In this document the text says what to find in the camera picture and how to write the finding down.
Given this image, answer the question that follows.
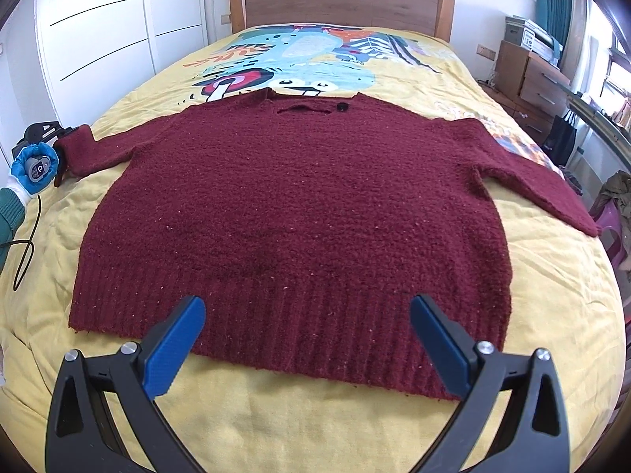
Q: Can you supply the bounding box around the window with dark frame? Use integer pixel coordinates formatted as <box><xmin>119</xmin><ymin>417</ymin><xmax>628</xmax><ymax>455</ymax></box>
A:
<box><xmin>581</xmin><ymin>1</ymin><xmax>630</xmax><ymax>116</ymax></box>

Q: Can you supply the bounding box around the green sleeve left forearm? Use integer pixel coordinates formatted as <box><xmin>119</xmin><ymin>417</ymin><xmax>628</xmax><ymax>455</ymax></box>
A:
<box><xmin>0</xmin><ymin>176</ymin><xmax>32</xmax><ymax>270</ymax></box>

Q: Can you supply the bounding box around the purple plastic chair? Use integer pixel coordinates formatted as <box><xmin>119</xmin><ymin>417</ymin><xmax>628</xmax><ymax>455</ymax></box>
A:
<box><xmin>596</xmin><ymin>200</ymin><xmax>627</xmax><ymax>269</ymax></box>

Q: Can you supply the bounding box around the white printer on chest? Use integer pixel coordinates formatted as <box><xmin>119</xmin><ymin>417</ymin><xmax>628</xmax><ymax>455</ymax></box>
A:
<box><xmin>504</xmin><ymin>15</ymin><xmax>562</xmax><ymax>66</ymax></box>

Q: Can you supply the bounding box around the dark red knitted sweater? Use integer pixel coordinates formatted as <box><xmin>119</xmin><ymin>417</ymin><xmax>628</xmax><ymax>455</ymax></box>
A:
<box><xmin>54</xmin><ymin>89</ymin><xmax>597</xmax><ymax>398</ymax></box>

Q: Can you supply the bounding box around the olive jacket on chair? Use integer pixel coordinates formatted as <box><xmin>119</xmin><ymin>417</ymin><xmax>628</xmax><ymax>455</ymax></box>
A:
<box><xmin>589</xmin><ymin>171</ymin><xmax>630</xmax><ymax>274</ymax></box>

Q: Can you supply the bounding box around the white wardrobe with drawers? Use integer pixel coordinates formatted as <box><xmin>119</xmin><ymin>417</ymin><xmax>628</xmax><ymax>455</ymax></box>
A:
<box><xmin>34</xmin><ymin>0</ymin><xmax>207</xmax><ymax>125</ymax></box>

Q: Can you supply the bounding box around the wooden bed headboard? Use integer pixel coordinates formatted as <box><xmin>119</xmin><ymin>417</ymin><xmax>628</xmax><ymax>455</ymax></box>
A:
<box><xmin>229</xmin><ymin>0</ymin><xmax>456</xmax><ymax>43</ymax></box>

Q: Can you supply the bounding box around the glass desk with clutter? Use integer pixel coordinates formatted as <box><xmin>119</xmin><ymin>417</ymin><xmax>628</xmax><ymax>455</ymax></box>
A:
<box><xmin>567</xmin><ymin>93</ymin><xmax>631</xmax><ymax>164</ymax></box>

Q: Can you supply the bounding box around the wooden chest of drawers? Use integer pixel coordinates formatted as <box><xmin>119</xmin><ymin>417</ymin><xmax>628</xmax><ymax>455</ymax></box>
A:
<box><xmin>481</xmin><ymin>41</ymin><xmax>569</xmax><ymax>145</ymax></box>

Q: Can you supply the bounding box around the black cable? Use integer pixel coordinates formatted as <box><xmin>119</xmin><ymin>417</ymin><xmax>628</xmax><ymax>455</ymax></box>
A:
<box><xmin>0</xmin><ymin>193</ymin><xmax>43</xmax><ymax>293</ymax></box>

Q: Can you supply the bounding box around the black bag beside chest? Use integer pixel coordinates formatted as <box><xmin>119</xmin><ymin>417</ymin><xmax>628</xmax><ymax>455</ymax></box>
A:
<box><xmin>541</xmin><ymin>110</ymin><xmax>579</xmax><ymax>167</ymax></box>

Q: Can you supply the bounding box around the left hand blue glove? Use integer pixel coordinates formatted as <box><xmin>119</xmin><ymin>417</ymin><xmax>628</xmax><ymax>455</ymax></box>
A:
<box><xmin>11</xmin><ymin>142</ymin><xmax>59</xmax><ymax>197</ymax></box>

